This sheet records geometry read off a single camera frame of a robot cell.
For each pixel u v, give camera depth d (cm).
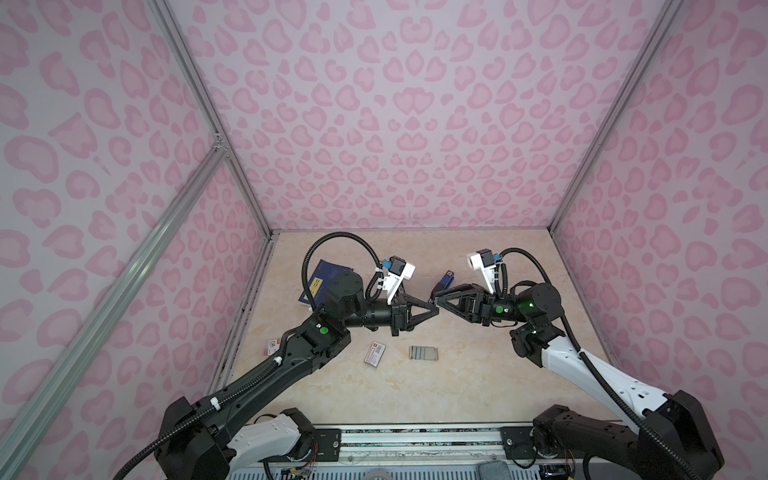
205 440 38
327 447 73
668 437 40
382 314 58
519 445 73
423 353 88
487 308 57
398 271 58
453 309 60
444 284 100
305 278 54
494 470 68
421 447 75
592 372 48
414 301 61
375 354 88
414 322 60
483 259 59
